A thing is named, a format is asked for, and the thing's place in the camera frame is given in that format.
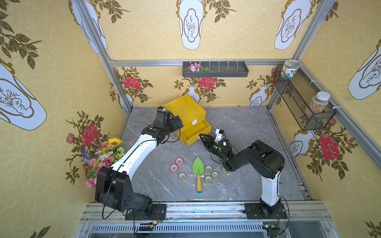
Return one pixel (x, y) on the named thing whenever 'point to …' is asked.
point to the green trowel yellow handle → (198, 168)
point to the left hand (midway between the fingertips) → (169, 122)
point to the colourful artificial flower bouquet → (103, 155)
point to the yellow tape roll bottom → (208, 180)
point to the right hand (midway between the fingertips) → (203, 133)
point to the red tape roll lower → (173, 168)
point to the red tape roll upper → (179, 161)
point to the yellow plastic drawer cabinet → (193, 117)
